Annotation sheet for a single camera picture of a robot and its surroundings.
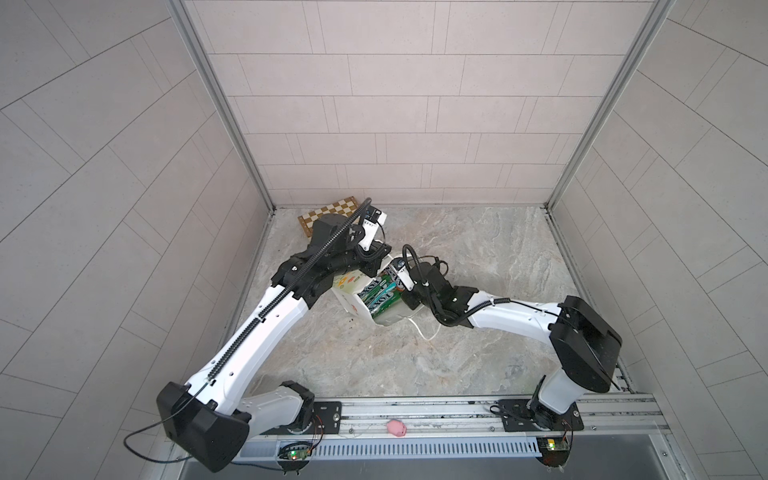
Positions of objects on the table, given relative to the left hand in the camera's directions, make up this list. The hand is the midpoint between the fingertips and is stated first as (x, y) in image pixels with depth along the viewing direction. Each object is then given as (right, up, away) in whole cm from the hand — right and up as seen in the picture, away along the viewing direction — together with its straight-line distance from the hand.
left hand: (396, 246), depth 69 cm
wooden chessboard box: (-21, +13, +47) cm, 53 cm away
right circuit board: (+36, -47, -1) cm, 59 cm away
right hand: (+1, -11, +16) cm, 20 cm away
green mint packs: (-4, -14, +14) cm, 20 cm away
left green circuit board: (-22, -45, -4) cm, 50 cm away
